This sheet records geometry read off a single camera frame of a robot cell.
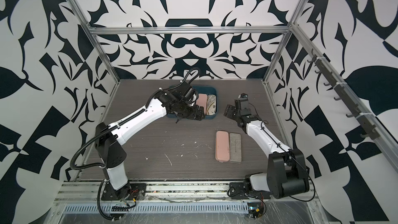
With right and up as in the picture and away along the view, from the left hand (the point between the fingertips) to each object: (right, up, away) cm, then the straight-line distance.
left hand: (197, 112), depth 80 cm
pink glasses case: (+13, -18, +4) cm, 23 cm away
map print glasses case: (+8, +3, +19) cm, 21 cm away
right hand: (+19, +2, +10) cm, 21 cm away
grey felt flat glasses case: (+21, -20, +5) cm, 29 cm away
